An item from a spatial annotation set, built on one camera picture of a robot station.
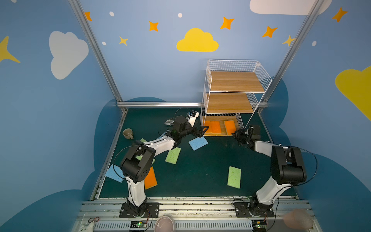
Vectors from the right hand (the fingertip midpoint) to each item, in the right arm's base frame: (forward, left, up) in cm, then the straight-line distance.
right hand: (232, 130), depth 98 cm
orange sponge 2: (+8, +13, -6) cm, 16 cm away
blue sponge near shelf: (-7, +23, -7) cm, 25 cm away
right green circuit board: (-53, -9, -10) cm, 55 cm away
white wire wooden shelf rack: (+17, +2, +17) cm, 24 cm away
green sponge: (-18, +40, -7) cm, 44 cm away
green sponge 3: (-8, +62, -7) cm, 63 cm away
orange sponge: (-35, +51, -8) cm, 63 cm away
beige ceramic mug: (-3, +75, -5) cm, 75 cm away
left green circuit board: (-56, +52, -8) cm, 77 cm away
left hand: (-4, +22, +11) cm, 25 cm away
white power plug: (-59, +75, -4) cm, 96 cm away
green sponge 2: (-30, +1, -7) cm, 31 cm away
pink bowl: (-55, +40, -11) cm, 69 cm away
